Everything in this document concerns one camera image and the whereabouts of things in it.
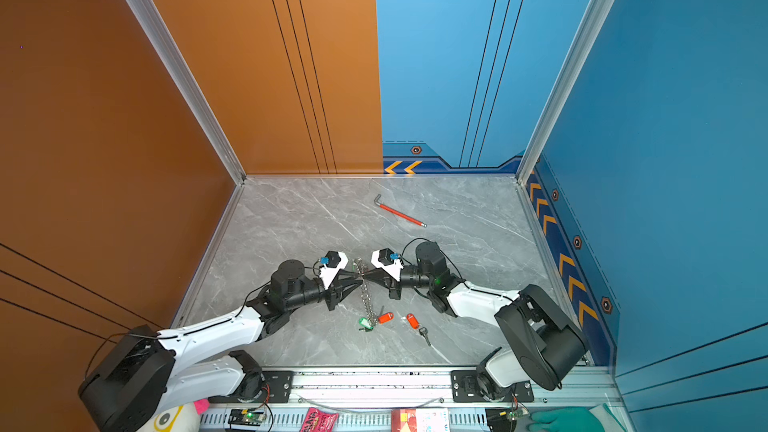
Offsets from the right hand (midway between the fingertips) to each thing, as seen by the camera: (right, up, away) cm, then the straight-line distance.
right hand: (365, 275), depth 78 cm
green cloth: (+47, -31, -10) cm, 57 cm away
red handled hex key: (+3, +18, +33) cm, 38 cm away
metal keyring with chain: (-2, +2, +3) cm, 4 cm away
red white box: (+13, -29, -12) cm, 34 cm away
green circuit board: (-28, -32, -7) cm, 43 cm away
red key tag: (+5, -14, +7) cm, 16 cm away
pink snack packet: (-10, -31, -10) cm, 34 cm away
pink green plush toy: (-38, -28, -14) cm, 49 cm away
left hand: (-2, -1, +1) cm, 2 cm away
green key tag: (-1, -15, +5) cm, 16 cm away
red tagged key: (+13, -15, +6) cm, 21 cm away
